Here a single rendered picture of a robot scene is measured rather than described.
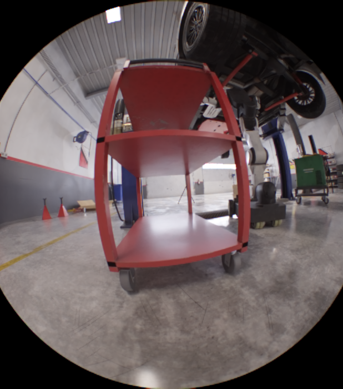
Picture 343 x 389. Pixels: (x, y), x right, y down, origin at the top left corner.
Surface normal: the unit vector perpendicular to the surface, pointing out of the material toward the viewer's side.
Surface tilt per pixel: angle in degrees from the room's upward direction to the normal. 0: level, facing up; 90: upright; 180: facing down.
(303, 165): 86
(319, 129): 90
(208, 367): 0
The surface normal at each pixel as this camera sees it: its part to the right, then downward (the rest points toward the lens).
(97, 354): -0.07, -1.00
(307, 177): -0.91, 0.00
